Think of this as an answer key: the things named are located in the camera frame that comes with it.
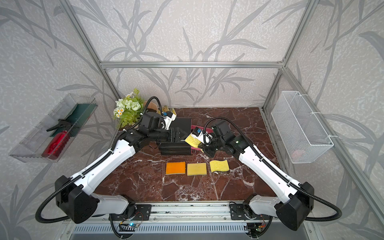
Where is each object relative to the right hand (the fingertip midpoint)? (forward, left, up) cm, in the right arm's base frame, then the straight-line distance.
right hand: (199, 144), depth 74 cm
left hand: (+3, +8, +3) cm, 9 cm away
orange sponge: (-3, +15, -22) cm, 27 cm away
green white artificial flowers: (+17, +38, +8) cm, 42 cm away
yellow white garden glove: (+46, +28, -21) cm, 58 cm away
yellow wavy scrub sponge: (-2, -11, -22) cm, 24 cm away
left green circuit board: (-32, +35, -24) cm, 53 cm away
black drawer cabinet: (+4, +12, -11) cm, 17 cm away
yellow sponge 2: (-4, +3, -22) cm, 22 cm away
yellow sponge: (+1, +4, +1) cm, 4 cm away
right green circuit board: (-33, -27, -26) cm, 50 cm away
